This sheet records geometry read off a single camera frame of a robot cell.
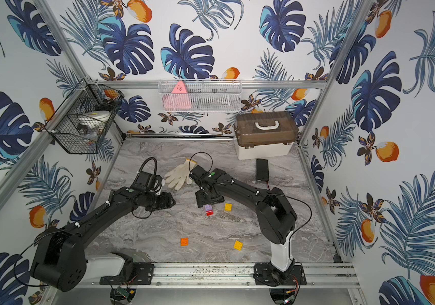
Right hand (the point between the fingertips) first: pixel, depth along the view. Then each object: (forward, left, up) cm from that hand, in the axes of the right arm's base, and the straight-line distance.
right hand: (207, 200), depth 87 cm
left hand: (-1, +17, +2) cm, 17 cm away
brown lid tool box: (+31, -28, +13) cm, 44 cm away
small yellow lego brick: (0, -10, -7) cm, 12 cm away
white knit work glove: (+18, +18, -7) cm, 26 cm away
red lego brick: (-3, -1, -6) cm, 7 cm away
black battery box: (+20, -28, -6) cm, 35 cm away
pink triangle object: (+38, +15, +28) cm, 49 cm away
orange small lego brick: (-16, +10, -7) cm, 20 cm away
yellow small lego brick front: (-17, -14, -8) cm, 23 cm away
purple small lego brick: (-2, 0, -4) cm, 4 cm away
